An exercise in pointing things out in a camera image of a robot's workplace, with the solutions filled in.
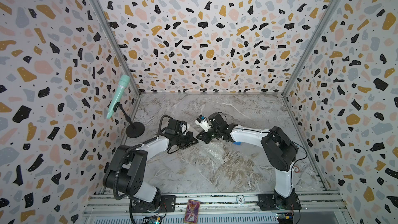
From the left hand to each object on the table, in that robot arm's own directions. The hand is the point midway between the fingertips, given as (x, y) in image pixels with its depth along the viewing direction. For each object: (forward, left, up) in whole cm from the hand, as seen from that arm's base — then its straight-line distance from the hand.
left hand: (201, 140), depth 88 cm
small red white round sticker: (-14, -52, -8) cm, 55 cm away
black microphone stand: (+12, +43, -7) cm, 46 cm away
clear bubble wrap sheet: (-8, -6, -3) cm, 10 cm away
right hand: (+3, +1, -1) cm, 3 cm away
